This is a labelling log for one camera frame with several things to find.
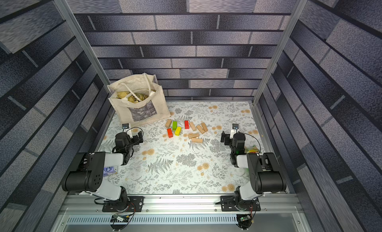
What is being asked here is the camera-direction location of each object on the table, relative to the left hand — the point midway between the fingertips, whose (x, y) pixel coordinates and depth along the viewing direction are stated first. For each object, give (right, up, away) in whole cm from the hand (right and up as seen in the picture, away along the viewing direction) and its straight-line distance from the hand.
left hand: (134, 130), depth 94 cm
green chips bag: (+76, -11, -6) cm, 77 cm away
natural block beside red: (+39, +2, +10) cm, 40 cm away
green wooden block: (+25, +3, +10) cm, 27 cm away
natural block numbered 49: (+44, 0, +10) cm, 45 cm away
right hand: (+63, 0, 0) cm, 63 cm away
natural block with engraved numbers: (+37, -4, +5) cm, 38 cm away
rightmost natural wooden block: (+47, +2, +9) cm, 48 cm away
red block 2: (+34, +3, +9) cm, 35 cm away
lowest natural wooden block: (+42, -7, +4) cm, 43 cm away
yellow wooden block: (+28, -1, +6) cm, 29 cm away
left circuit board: (+1, -40, -23) cm, 46 cm away
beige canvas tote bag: (+5, +20, -5) cm, 21 cm away
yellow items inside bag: (+1, +21, -5) cm, 21 cm away
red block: (+23, -2, +6) cm, 24 cm away
